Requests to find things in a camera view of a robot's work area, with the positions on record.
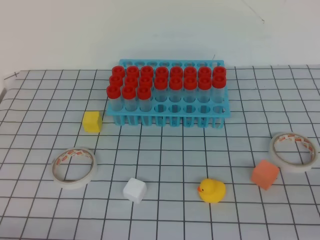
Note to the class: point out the red-capped clear test tube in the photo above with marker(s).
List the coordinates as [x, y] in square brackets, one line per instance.
[144, 96]

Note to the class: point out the blue test tube rack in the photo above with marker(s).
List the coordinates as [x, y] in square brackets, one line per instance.
[173, 113]

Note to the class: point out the red-capped tube row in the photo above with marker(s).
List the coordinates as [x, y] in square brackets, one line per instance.
[116, 80]
[146, 81]
[129, 96]
[204, 71]
[218, 83]
[118, 70]
[204, 89]
[176, 71]
[162, 71]
[190, 89]
[131, 81]
[161, 86]
[133, 71]
[175, 88]
[114, 97]
[147, 71]
[219, 71]
[190, 71]

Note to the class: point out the white grid-patterned cloth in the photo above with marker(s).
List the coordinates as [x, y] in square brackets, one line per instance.
[41, 116]

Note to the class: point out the yellow foam cube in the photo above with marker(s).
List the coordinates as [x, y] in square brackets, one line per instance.
[92, 121]

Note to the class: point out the white foam cube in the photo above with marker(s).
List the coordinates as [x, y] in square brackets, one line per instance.
[135, 190]

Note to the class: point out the yellow rubber duck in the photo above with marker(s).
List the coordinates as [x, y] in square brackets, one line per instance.
[211, 190]

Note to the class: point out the left white tape roll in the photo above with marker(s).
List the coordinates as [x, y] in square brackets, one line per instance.
[74, 168]

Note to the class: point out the white tape roll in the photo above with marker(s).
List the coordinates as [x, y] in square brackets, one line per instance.
[293, 152]
[74, 168]

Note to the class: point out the orange foam cube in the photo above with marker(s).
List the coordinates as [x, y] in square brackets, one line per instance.
[265, 174]

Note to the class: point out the right white tape roll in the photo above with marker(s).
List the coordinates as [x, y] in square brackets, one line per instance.
[293, 152]

